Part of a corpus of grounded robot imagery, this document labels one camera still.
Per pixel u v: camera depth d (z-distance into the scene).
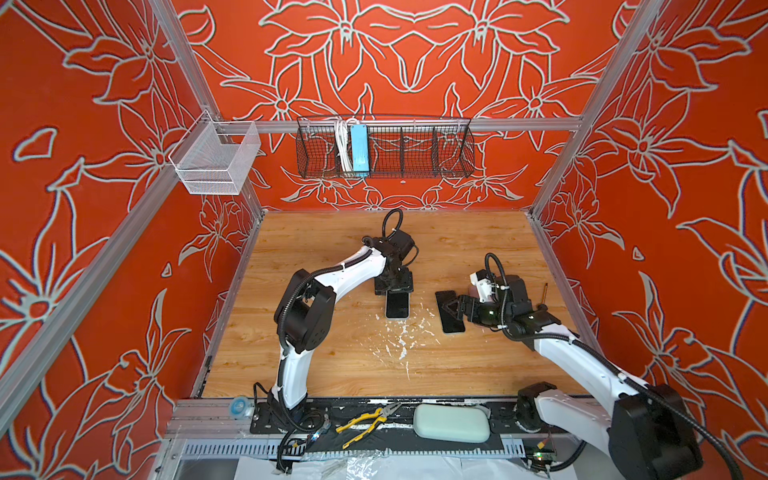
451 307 0.78
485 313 0.72
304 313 0.51
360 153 0.90
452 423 0.70
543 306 0.92
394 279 0.78
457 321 0.74
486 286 0.77
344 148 0.90
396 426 0.73
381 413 0.73
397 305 0.86
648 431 0.40
